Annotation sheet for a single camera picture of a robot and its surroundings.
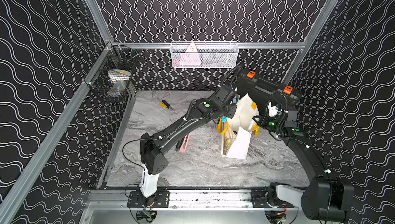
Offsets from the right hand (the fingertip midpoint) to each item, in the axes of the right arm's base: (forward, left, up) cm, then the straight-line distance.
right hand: (254, 116), depth 83 cm
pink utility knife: (-7, +38, -18) cm, 43 cm away
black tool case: (+18, -6, +3) cm, 19 cm away
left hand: (0, +13, +11) cm, 17 cm away
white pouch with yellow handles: (-10, +12, +2) cm, 16 cm away
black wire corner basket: (+13, +75, +17) cm, 78 cm away
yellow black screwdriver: (+23, +55, -18) cm, 62 cm away
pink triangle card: (+29, +35, +17) cm, 48 cm away
